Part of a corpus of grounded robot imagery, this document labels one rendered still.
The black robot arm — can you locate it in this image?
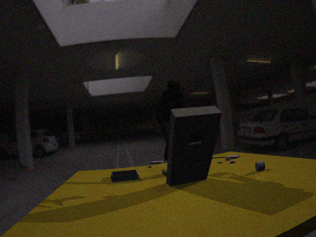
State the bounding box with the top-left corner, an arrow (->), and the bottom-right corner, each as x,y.
156,80 -> 180,161

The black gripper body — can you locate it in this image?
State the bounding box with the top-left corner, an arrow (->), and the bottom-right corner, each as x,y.
167,90 -> 183,106

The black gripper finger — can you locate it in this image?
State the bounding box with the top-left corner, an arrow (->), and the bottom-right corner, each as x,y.
172,102 -> 186,109

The dark grey cylinder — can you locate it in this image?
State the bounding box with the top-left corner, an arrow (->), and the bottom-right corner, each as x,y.
255,161 -> 265,171

